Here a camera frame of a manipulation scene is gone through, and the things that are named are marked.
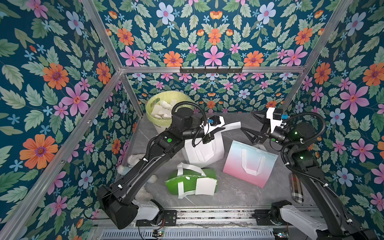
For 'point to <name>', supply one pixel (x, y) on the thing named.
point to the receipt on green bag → (205, 186)
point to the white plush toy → (143, 193)
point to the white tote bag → (201, 155)
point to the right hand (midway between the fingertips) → (252, 116)
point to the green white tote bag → (187, 180)
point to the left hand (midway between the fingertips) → (223, 125)
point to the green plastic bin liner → (155, 99)
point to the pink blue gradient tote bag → (249, 163)
